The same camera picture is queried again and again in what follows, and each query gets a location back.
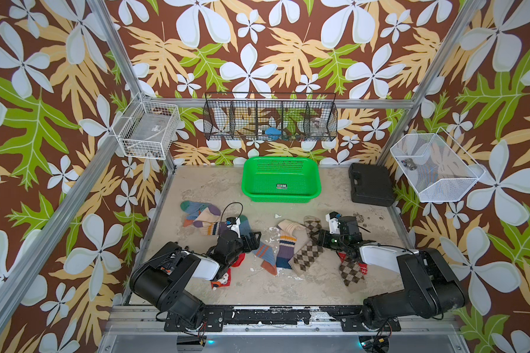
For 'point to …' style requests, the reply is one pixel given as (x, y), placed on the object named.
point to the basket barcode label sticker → (281, 186)
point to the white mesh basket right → (437, 168)
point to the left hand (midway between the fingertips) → (254, 232)
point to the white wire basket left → (146, 129)
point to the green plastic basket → (280, 179)
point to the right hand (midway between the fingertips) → (313, 235)
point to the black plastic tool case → (371, 184)
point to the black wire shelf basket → (269, 116)
